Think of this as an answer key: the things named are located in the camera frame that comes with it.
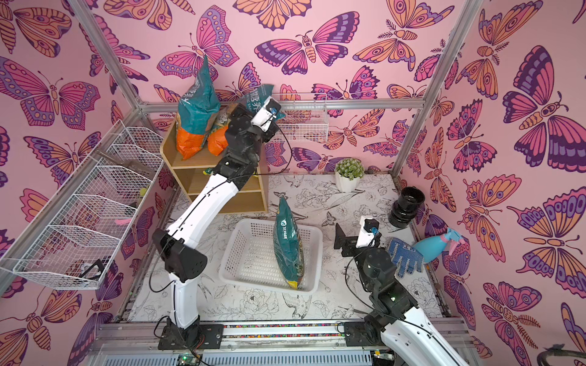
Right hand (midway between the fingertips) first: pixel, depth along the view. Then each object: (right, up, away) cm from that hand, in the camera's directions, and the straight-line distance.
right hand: (348, 225), depth 72 cm
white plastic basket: (-35, -16, +20) cm, 43 cm away
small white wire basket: (-13, +43, +25) cm, 51 cm away
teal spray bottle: (+36, -11, +15) cm, 40 cm away
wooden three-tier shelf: (-61, +19, +27) cm, 69 cm away
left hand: (-28, +37, -1) cm, 47 cm away
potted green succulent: (+6, +19, +30) cm, 36 cm away
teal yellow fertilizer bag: (-19, -5, -7) cm, 20 cm away
